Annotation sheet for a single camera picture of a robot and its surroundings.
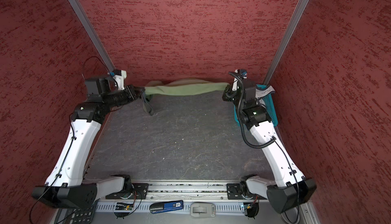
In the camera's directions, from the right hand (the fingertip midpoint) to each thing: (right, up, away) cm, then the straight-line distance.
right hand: (225, 88), depth 72 cm
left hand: (-38, -2, -3) cm, 38 cm away
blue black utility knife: (-32, -53, -7) cm, 62 cm away
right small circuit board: (+11, -57, +1) cm, 58 cm away
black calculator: (-64, -57, -6) cm, 86 cm away
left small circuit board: (-50, -57, 0) cm, 76 cm away
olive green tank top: (-20, +1, +3) cm, 20 cm away
